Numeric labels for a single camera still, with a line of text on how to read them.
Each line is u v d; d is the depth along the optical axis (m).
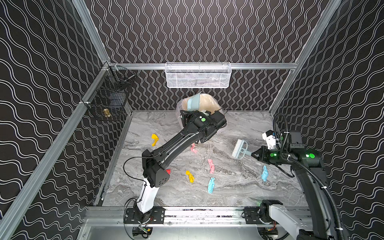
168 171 0.88
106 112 0.81
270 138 0.64
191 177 0.86
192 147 0.98
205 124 0.51
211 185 0.83
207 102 0.98
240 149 0.80
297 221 0.52
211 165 0.90
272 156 0.59
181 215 0.76
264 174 0.88
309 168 0.44
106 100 0.93
